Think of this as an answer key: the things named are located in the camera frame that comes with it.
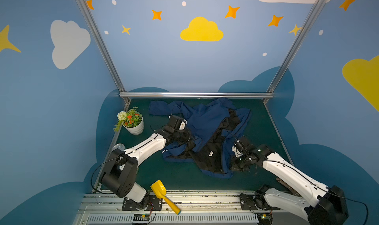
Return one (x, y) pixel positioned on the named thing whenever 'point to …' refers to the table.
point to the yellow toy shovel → (160, 192)
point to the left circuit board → (141, 218)
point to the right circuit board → (265, 218)
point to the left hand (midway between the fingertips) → (195, 136)
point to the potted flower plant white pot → (132, 120)
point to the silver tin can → (119, 146)
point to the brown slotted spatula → (293, 191)
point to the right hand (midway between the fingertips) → (230, 165)
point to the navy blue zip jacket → (214, 126)
